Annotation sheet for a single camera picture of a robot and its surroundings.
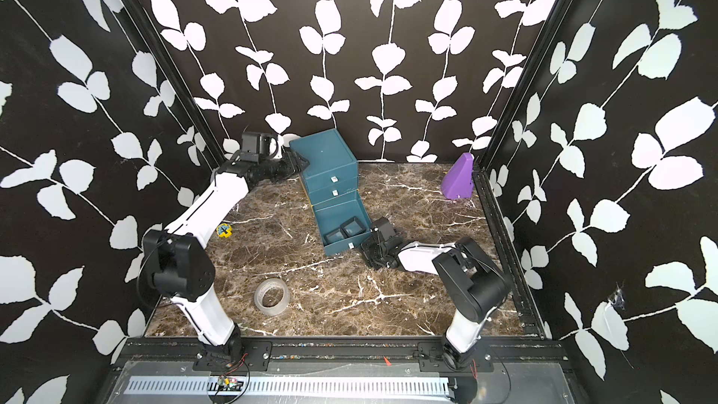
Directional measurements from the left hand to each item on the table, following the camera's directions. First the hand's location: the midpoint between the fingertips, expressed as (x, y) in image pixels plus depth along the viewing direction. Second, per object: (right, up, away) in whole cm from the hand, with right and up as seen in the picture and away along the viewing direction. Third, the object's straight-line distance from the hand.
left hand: (306, 160), depth 87 cm
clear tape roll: (-13, -40, -3) cm, 42 cm away
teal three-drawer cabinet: (+8, -6, +4) cm, 11 cm away
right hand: (+14, -28, +5) cm, 32 cm away
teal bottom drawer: (+6, -18, +18) cm, 26 cm away
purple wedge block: (+55, -6, +17) cm, 58 cm away
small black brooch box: (+8, -26, +11) cm, 29 cm away
